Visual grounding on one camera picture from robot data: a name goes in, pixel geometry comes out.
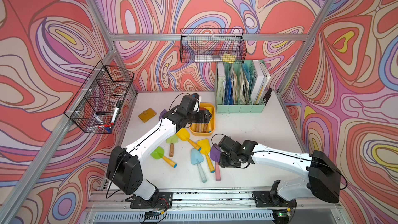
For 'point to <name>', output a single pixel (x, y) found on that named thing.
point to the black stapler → (267, 96)
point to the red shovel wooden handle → (202, 109)
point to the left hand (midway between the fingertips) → (207, 115)
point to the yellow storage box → (207, 129)
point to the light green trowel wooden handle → (173, 139)
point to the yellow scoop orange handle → (184, 135)
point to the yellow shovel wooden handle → (202, 127)
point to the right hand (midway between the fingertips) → (224, 167)
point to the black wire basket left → (95, 108)
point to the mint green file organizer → (239, 88)
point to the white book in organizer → (260, 78)
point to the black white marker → (116, 111)
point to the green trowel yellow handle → (158, 154)
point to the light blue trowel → (196, 158)
